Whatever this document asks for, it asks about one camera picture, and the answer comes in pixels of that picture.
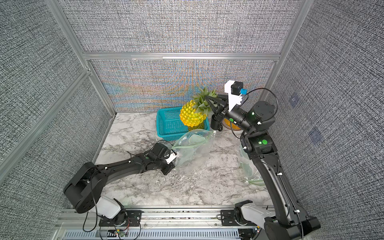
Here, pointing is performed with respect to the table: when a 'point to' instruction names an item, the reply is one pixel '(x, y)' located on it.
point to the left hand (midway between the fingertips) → (176, 165)
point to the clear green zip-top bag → (248, 169)
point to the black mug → (214, 123)
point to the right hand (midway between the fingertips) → (210, 91)
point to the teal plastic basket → (170, 126)
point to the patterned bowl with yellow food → (227, 123)
